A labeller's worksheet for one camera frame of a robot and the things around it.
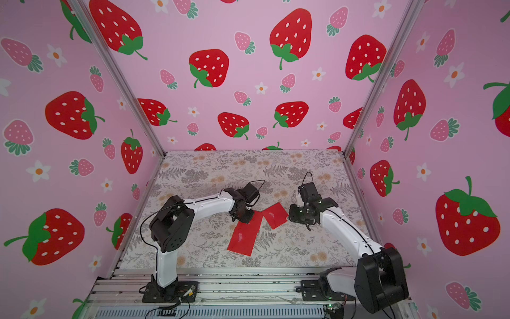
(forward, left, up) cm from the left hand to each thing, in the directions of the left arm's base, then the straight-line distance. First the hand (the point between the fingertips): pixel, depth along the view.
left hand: (248, 218), depth 94 cm
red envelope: (-8, 0, +1) cm, 8 cm away
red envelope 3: (-15, +1, 0) cm, 15 cm away
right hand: (-3, -21, +9) cm, 23 cm away
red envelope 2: (+2, -13, 0) cm, 13 cm away
